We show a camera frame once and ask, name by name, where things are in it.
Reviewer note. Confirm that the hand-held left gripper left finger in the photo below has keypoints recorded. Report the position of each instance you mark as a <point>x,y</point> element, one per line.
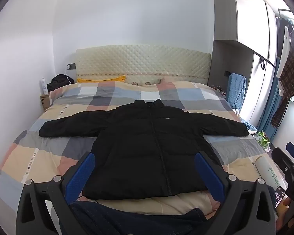
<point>80,176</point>

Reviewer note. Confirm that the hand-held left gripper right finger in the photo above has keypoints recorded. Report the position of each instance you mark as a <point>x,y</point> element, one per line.
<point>208,173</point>

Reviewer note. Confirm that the black puffer jacket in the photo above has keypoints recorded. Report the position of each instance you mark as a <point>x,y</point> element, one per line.
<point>142,146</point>

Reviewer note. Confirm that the black clothes rack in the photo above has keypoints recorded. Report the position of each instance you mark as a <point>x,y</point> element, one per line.
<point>288,11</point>

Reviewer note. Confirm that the black smartphone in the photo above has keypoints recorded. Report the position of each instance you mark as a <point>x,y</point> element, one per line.
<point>280,195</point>

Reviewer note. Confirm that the white paper tube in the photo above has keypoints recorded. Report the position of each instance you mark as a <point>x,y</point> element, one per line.
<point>265,171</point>

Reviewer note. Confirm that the green plant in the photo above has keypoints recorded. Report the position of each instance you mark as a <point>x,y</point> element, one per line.
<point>264,139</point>

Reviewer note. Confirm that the plaid bed duvet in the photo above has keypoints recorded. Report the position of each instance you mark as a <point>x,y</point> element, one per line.
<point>46,151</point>

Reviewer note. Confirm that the blue cloth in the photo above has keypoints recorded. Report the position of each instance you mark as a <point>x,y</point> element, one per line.
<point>250,126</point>

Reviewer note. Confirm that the blue curtain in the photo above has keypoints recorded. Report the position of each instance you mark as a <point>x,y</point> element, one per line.
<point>269,107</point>

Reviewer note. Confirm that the brown patterned hanging garment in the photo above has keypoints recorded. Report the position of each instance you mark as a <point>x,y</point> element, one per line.
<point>290,78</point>

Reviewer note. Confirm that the person's dark blue jeans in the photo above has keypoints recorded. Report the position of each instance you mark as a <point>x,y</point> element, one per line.
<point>142,221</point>

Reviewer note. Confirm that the blue towel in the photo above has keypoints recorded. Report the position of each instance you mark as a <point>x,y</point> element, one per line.
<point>236,90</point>

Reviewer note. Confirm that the black bag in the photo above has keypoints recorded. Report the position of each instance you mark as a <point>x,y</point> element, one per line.
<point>57,82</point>

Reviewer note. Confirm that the white bottle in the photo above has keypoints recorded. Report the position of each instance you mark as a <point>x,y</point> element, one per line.
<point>44,86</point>

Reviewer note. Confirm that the yellow pillow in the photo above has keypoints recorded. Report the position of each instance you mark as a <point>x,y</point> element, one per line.
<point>100,79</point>

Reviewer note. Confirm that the cream quilted headboard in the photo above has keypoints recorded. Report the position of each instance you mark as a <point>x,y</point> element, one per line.
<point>142,61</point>

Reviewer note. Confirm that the grey and white wardrobe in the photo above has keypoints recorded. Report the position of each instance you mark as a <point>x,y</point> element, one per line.
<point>245,24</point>

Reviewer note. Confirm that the dark wall switch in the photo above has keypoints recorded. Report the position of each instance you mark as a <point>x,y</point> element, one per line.
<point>226,73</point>

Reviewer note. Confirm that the wall socket with charger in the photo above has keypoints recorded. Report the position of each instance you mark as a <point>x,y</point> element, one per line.
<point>70,66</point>

